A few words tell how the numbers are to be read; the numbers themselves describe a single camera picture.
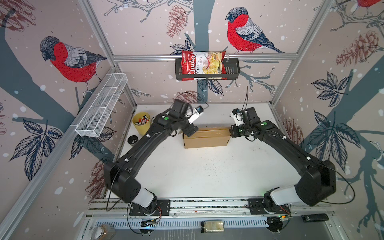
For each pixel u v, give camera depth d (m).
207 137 0.82
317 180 0.41
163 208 0.73
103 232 0.60
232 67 0.95
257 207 0.73
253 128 0.60
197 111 0.67
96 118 0.73
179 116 0.58
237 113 0.74
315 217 0.68
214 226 0.66
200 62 0.88
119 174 0.40
